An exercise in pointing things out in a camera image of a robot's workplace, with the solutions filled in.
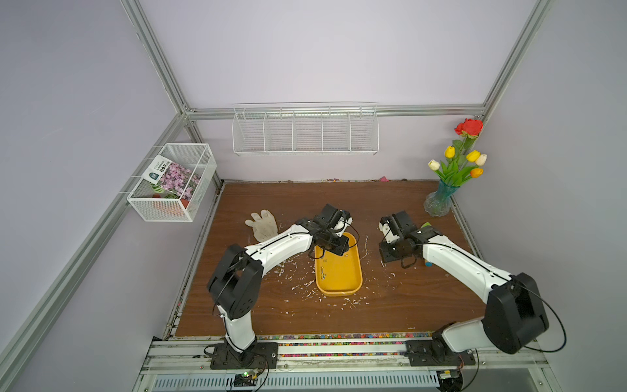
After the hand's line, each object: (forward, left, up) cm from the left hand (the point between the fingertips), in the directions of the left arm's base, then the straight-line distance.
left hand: (346, 248), depth 86 cm
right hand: (-1, -14, -2) cm, 14 cm away
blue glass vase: (+21, -43, -4) cm, 48 cm away
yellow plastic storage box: (-4, +3, -13) cm, 14 cm away
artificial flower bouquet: (+25, -47, +14) cm, 55 cm away
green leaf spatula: (+14, -38, -10) cm, 42 cm away
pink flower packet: (+14, +54, +24) cm, 61 cm away
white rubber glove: (+19, +32, -11) cm, 39 cm away
